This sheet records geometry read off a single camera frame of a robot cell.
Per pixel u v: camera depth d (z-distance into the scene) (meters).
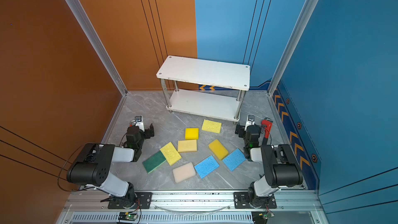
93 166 0.46
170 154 0.87
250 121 0.80
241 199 0.73
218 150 0.89
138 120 0.81
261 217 0.70
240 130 0.86
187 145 0.90
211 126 0.99
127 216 0.71
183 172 0.81
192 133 0.96
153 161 0.85
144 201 0.74
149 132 0.86
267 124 1.00
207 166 0.83
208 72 0.83
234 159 0.85
